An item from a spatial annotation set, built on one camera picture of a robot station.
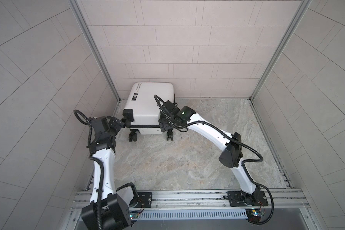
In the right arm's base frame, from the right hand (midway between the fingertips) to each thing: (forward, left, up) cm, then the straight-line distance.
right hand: (164, 125), depth 82 cm
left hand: (+1, +25, +6) cm, 26 cm away
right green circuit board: (-43, -42, -18) cm, 63 cm away
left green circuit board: (-40, +15, -12) cm, 45 cm away
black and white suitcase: (+9, +12, +7) cm, 16 cm away
